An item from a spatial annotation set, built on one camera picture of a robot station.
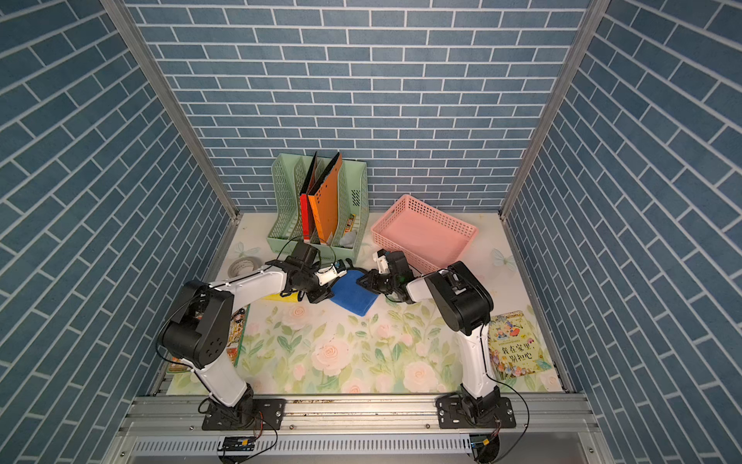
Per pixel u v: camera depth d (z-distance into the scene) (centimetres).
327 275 85
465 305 55
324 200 85
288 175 109
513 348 85
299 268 75
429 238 110
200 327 48
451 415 73
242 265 102
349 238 111
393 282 83
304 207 88
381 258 95
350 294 94
